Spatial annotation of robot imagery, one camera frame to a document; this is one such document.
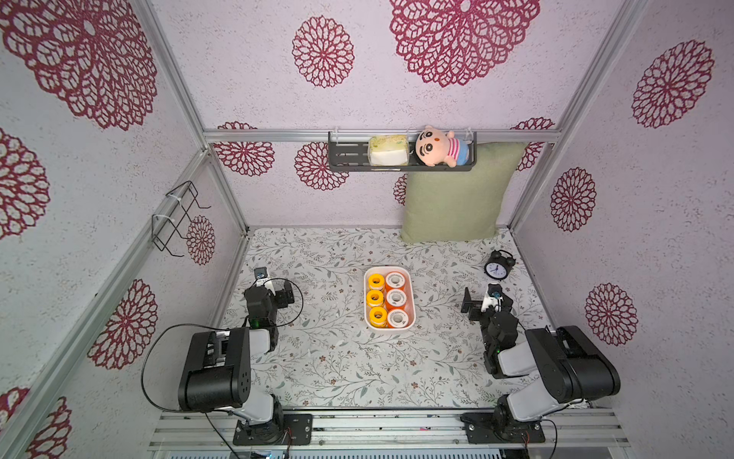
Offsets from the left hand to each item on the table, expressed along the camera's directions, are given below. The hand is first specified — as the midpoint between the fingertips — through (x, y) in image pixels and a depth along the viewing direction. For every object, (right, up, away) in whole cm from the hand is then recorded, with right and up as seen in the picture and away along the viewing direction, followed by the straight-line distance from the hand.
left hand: (273, 283), depth 94 cm
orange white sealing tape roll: (+41, +1, +5) cm, 41 cm away
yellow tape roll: (+34, 0, +6) cm, 35 cm away
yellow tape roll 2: (+33, -5, +2) cm, 34 cm away
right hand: (+67, -1, -5) cm, 67 cm away
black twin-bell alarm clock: (+77, +6, +6) cm, 78 cm away
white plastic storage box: (+45, -8, 0) cm, 45 cm away
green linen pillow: (+64, +27, +7) cm, 70 cm away
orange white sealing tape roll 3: (+41, -11, -4) cm, 42 cm away
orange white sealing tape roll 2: (+40, -5, +1) cm, 41 cm away
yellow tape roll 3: (+34, -10, -2) cm, 36 cm away
